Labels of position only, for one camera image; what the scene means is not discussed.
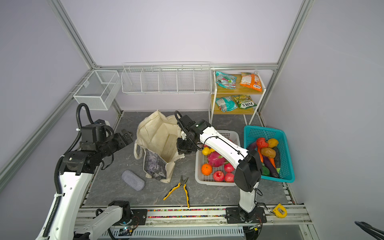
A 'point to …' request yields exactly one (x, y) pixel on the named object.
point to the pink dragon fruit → (215, 160)
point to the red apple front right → (229, 177)
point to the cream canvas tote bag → (157, 136)
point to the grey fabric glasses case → (132, 179)
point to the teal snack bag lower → (226, 104)
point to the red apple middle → (228, 167)
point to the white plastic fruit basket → (201, 160)
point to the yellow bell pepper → (273, 143)
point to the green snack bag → (244, 101)
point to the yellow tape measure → (280, 211)
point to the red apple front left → (218, 176)
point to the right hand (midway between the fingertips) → (179, 154)
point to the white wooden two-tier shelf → (240, 89)
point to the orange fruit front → (206, 169)
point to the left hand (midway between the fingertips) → (126, 139)
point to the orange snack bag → (250, 80)
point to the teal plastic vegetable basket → (252, 133)
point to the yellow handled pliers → (182, 183)
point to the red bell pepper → (261, 142)
